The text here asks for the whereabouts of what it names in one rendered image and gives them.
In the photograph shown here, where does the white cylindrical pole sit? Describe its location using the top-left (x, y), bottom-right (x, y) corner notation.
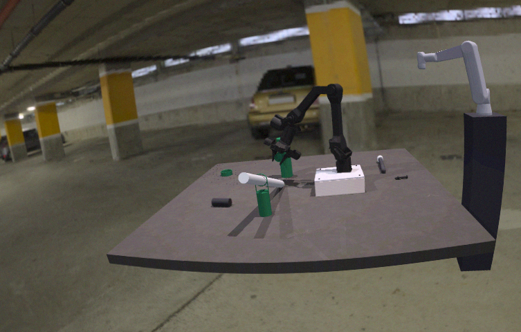
top-left (238, 172), bottom-right (284, 187)

